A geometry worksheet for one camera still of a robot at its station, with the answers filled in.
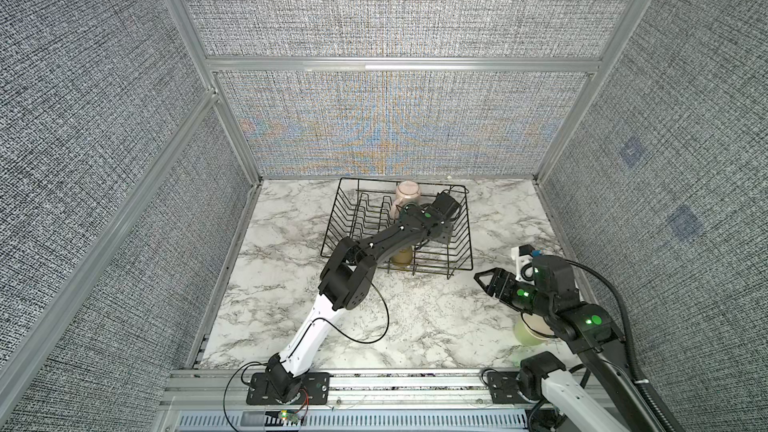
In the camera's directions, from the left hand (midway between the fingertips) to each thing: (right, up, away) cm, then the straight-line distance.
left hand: (440, 232), depth 97 cm
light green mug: (+11, -16, -38) cm, 42 cm away
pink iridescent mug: (-11, +13, 0) cm, 17 cm away
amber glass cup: (-13, -7, -6) cm, 16 cm away
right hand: (+6, -9, -23) cm, 26 cm away
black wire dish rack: (-26, +9, +8) cm, 29 cm away
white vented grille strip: (-22, -42, -27) cm, 55 cm away
